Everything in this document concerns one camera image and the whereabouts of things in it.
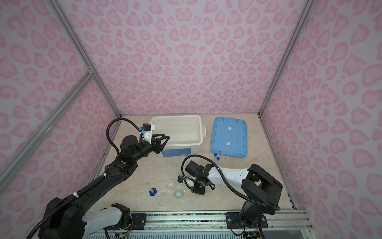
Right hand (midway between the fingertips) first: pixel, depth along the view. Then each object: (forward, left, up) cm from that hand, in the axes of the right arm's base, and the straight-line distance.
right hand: (196, 186), depth 84 cm
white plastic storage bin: (+37, +8, 0) cm, 38 cm away
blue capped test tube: (+12, -10, +15) cm, 22 cm away
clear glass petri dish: (-6, +17, 0) cm, 18 cm away
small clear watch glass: (0, +15, -1) cm, 15 cm away
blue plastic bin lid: (+36, -23, -2) cm, 42 cm away
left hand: (+17, +15, +25) cm, 34 cm away
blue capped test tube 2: (+10, -12, +15) cm, 21 cm away
